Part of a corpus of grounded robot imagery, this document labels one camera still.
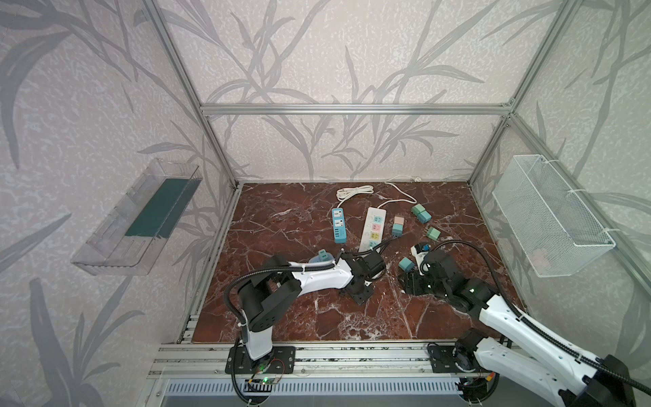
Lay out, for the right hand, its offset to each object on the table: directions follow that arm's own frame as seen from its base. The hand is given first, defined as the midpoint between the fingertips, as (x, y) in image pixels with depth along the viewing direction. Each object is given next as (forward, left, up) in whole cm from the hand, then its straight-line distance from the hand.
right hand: (405, 268), depth 81 cm
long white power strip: (+21, +8, -9) cm, 24 cm away
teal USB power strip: (+23, +22, -8) cm, 33 cm away
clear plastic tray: (-1, +75, +22) cm, 78 cm away
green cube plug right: (+19, -16, -9) cm, 26 cm away
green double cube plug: (+30, -13, -10) cm, 34 cm away
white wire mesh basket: (-2, -32, +24) cm, 40 cm away
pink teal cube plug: (+22, -2, -9) cm, 24 cm away
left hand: (-3, +13, -9) cm, 16 cm away
